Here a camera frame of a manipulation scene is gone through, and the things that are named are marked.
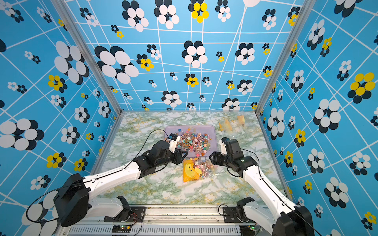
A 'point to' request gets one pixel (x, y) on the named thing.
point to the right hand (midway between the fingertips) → (216, 156)
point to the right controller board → (247, 230)
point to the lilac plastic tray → (211, 130)
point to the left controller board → (121, 228)
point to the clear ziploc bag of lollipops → (240, 118)
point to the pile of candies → (190, 140)
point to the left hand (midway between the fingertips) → (187, 151)
